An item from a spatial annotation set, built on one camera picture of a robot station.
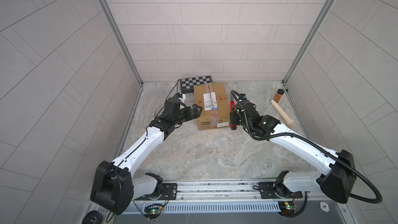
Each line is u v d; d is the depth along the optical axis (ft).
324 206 2.23
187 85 3.66
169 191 2.31
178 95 2.33
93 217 1.86
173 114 1.99
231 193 2.36
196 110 2.31
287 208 2.23
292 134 1.54
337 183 1.25
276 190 2.09
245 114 1.83
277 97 3.35
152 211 2.14
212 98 2.99
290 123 2.98
